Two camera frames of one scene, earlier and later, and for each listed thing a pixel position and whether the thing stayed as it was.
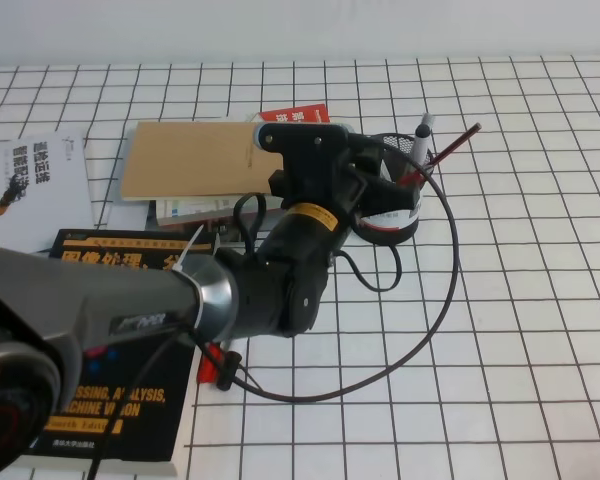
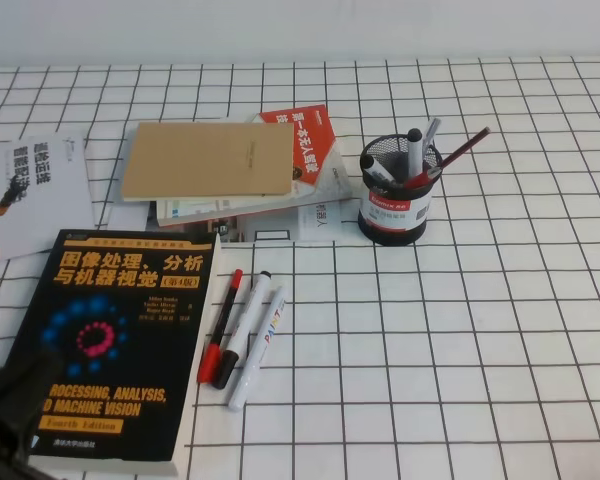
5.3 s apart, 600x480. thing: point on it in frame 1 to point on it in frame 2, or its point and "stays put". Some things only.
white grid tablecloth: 484,346 stays put
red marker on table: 209,363 stays put
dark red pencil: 451,148 to 465,147
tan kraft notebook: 190,159 stays put
